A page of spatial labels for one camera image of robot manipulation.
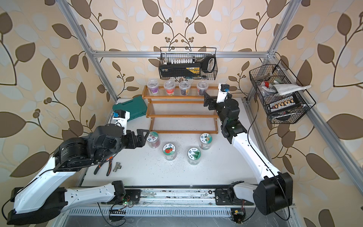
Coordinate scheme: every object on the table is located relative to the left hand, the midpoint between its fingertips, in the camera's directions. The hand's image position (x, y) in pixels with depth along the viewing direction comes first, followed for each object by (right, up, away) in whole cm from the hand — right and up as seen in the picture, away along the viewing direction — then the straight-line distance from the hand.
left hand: (141, 132), depth 58 cm
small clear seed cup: (+18, +23, +22) cm, 36 cm away
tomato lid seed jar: (+9, -15, +24) cm, 30 cm away
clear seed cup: (+28, +23, +22) cm, 42 cm away
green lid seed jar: (+23, -17, +22) cm, 36 cm away
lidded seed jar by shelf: (+31, -9, +28) cm, 43 cm away
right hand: (+33, +19, +15) cm, 41 cm away
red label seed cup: (+9, +23, +22) cm, 34 cm away
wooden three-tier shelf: (+13, +10, +57) cm, 60 cm away
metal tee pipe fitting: (-23, -24, +26) cm, 42 cm away
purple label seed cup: (0, +24, +23) cm, 33 cm away
